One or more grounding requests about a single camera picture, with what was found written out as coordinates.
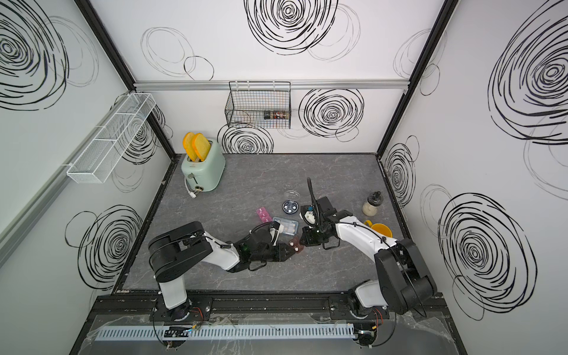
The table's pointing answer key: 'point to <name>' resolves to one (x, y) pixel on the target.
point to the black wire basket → (259, 104)
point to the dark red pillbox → (296, 245)
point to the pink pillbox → (264, 215)
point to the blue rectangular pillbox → (291, 227)
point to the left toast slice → (188, 146)
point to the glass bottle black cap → (373, 200)
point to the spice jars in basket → (276, 115)
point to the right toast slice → (201, 146)
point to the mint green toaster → (205, 175)
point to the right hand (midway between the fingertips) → (302, 243)
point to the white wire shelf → (94, 164)
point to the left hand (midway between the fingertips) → (295, 254)
